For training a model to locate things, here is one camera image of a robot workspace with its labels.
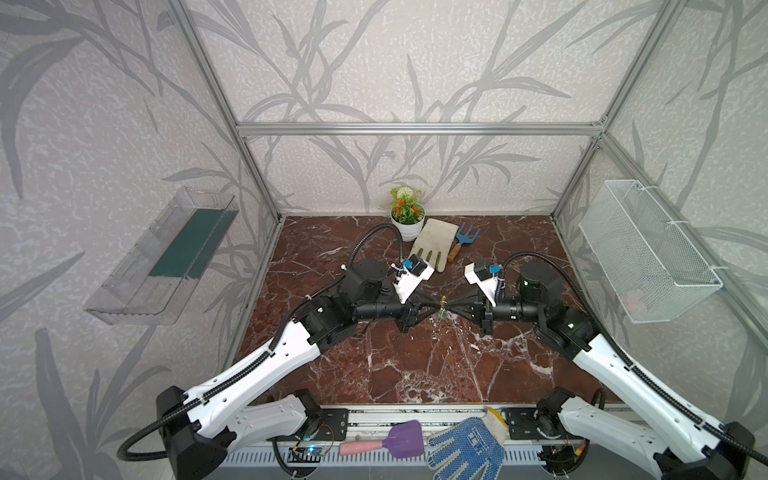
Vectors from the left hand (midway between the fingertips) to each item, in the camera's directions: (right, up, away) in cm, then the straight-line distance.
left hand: (438, 298), depth 63 cm
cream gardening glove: (+4, +14, +51) cm, 53 cm away
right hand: (+2, 0, +2) cm, 3 cm away
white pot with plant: (-6, +22, +38) cm, 44 cm away
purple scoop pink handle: (-7, -36, +8) cm, 38 cm away
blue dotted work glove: (+11, -36, +8) cm, 38 cm away
